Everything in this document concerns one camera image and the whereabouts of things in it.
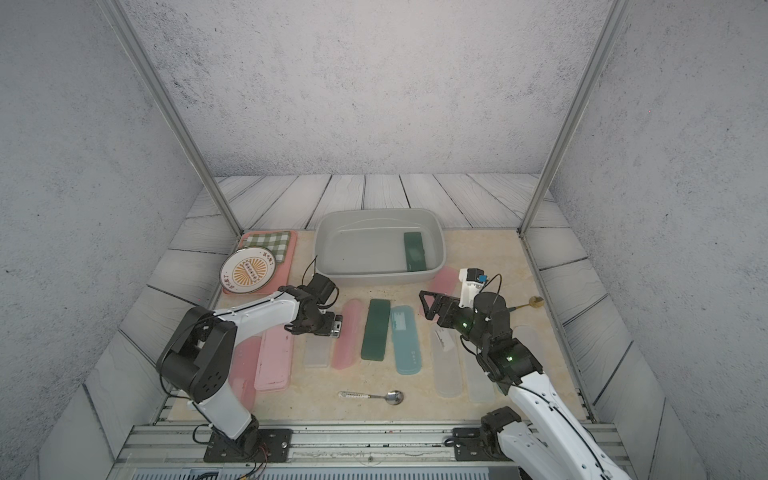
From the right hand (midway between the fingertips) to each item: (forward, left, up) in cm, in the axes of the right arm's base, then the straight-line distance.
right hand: (433, 296), depth 73 cm
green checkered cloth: (+39, +56, -22) cm, 72 cm away
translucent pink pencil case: (+21, -7, -23) cm, 32 cm away
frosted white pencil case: (-4, +33, -22) cm, 40 cm away
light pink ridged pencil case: (-9, +43, -20) cm, 49 cm away
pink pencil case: (-3, +24, -23) cm, 33 cm away
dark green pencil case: (+34, +3, -22) cm, 41 cm away
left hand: (+2, +29, -22) cm, 37 cm away
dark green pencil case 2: (+4, +16, -23) cm, 28 cm away
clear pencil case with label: (-6, -5, -24) cm, 25 cm away
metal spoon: (-17, +10, -23) cm, 30 cm away
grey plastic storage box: (+36, +21, -22) cm, 47 cm away
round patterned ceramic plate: (+25, +63, -21) cm, 71 cm away
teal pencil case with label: (-2, +6, -24) cm, 25 cm away
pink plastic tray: (+25, +51, -23) cm, 61 cm away
